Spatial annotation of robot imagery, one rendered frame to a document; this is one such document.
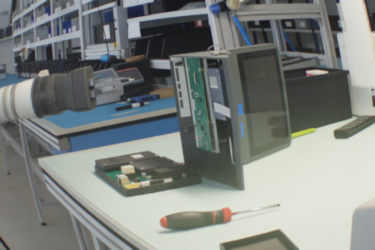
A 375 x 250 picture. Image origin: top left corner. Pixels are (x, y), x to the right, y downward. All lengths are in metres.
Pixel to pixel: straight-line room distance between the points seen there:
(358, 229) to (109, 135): 2.43
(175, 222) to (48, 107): 0.40
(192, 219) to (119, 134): 1.87
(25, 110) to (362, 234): 0.96
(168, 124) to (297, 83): 1.37
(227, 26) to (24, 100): 1.70
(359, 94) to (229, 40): 1.31
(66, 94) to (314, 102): 0.59
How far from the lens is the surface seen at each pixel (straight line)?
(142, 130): 2.91
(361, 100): 1.70
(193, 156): 1.42
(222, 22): 2.92
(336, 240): 0.85
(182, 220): 1.02
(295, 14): 3.11
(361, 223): 0.49
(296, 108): 1.63
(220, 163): 1.42
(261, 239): 0.91
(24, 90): 1.34
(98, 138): 2.86
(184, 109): 1.41
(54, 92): 1.32
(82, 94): 1.30
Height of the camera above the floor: 1.29
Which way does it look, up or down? 8 degrees down
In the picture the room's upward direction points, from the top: 8 degrees counter-clockwise
